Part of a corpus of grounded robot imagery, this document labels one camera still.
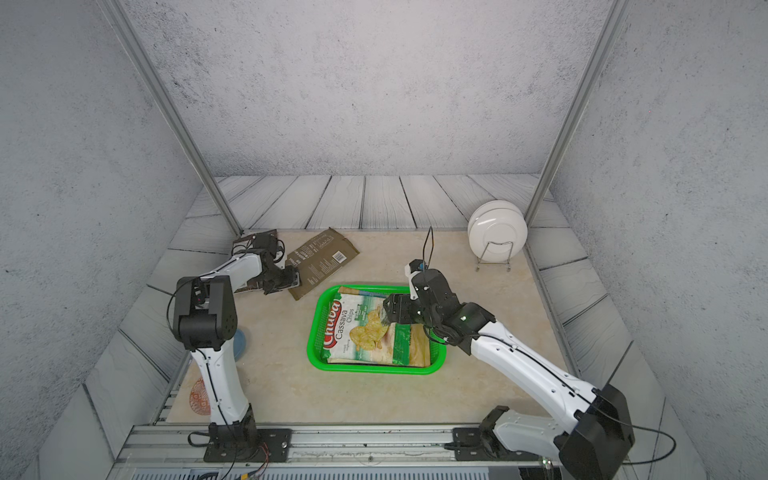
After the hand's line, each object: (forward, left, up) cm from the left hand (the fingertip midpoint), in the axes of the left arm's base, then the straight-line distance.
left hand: (297, 282), depth 103 cm
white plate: (+10, -68, +13) cm, 70 cm away
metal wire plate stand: (+6, -70, +1) cm, 70 cm away
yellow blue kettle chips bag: (-25, -37, +6) cm, 45 cm away
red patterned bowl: (-37, +18, +1) cm, 41 cm away
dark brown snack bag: (+26, +15, -1) cm, 30 cm away
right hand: (-21, -33, +19) cm, 44 cm away
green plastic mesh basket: (-23, -11, +6) cm, 27 cm away
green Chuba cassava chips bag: (-23, -22, +8) cm, 33 cm away
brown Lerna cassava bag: (+11, -6, -1) cm, 12 cm away
